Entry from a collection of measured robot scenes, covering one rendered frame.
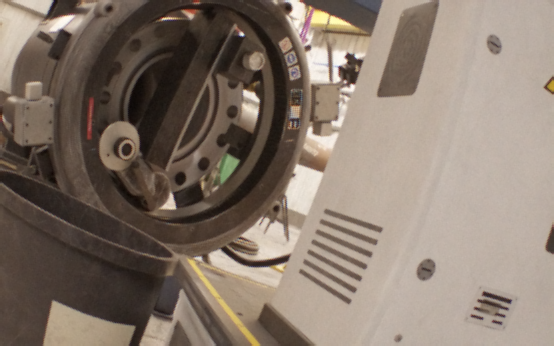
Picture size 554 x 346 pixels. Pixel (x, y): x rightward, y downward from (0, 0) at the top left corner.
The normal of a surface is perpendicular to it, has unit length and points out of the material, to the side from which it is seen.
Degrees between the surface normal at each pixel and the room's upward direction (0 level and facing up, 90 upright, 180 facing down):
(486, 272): 90
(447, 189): 90
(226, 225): 90
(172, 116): 90
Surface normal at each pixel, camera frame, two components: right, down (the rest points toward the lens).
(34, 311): 0.07, 0.04
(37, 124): 0.60, 0.20
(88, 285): 0.35, 0.15
